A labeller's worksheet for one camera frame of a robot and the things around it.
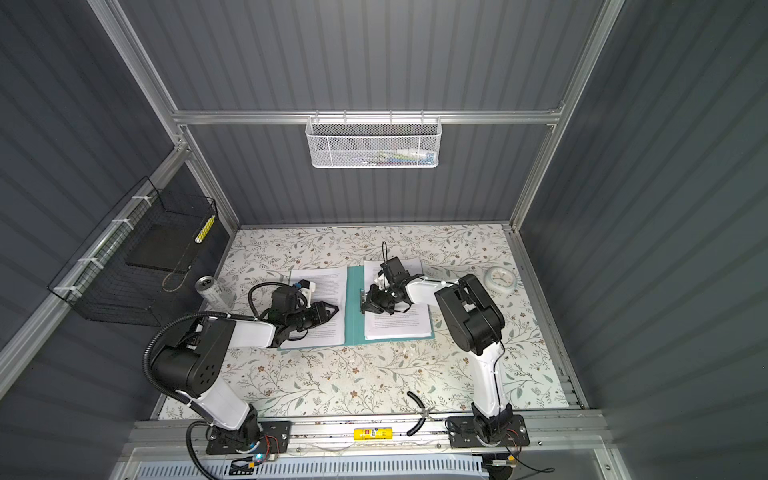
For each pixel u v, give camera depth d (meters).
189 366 0.46
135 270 0.72
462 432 0.72
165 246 0.74
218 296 0.89
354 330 0.92
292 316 0.79
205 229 0.82
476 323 0.55
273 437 0.72
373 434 0.72
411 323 0.94
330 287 1.02
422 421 0.75
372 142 1.24
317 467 0.77
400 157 0.92
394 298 0.77
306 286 0.89
